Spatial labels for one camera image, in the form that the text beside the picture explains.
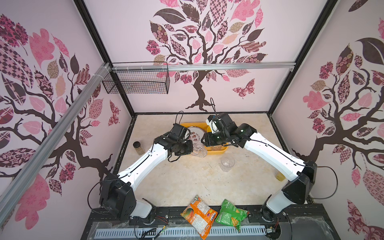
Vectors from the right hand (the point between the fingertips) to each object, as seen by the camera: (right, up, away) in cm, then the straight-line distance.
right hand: (204, 138), depth 75 cm
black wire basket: (-33, +38, +19) cm, 54 cm away
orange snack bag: (-2, -38, -4) cm, 38 cm away
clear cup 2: (+9, -8, +22) cm, 25 cm away
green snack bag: (+12, -36, -6) cm, 39 cm away
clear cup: (-2, -8, +11) cm, 14 cm away
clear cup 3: (+15, -17, +16) cm, 28 cm away
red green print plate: (-5, +1, +28) cm, 28 cm away
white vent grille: (-15, -45, -5) cm, 47 cm away
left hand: (-6, -8, +5) cm, 11 cm away
